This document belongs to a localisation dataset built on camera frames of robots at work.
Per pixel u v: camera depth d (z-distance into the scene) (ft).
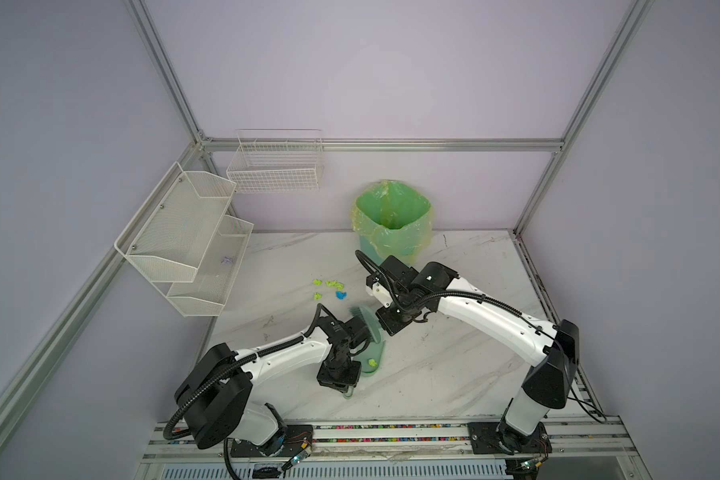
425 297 1.66
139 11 2.21
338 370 2.22
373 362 2.79
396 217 3.53
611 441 2.45
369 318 2.22
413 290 1.74
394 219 3.53
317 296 3.31
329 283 3.42
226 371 1.36
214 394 1.37
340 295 3.32
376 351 2.88
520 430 2.03
